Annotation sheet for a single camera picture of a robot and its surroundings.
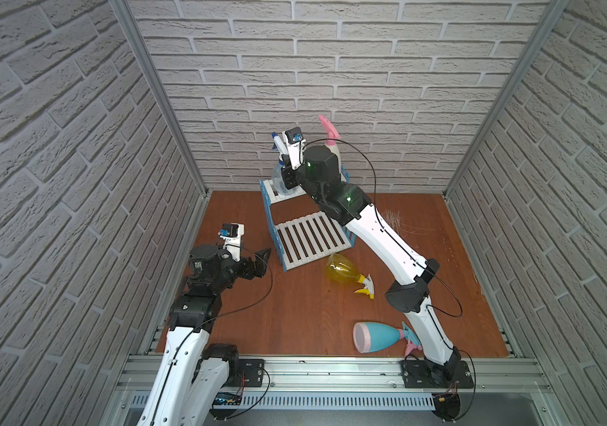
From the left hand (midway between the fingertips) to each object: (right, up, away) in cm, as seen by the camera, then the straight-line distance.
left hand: (253, 240), depth 72 cm
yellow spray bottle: (+26, -10, +16) cm, 32 cm away
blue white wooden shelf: (+14, -2, +29) cm, 32 cm away
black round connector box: (+53, -44, -2) cm, 69 cm away
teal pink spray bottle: (+32, -27, +1) cm, 43 cm away
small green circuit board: (-8, -44, 0) cm, 45 cm away
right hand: (+7, +22, -5) cm, 23 cm away
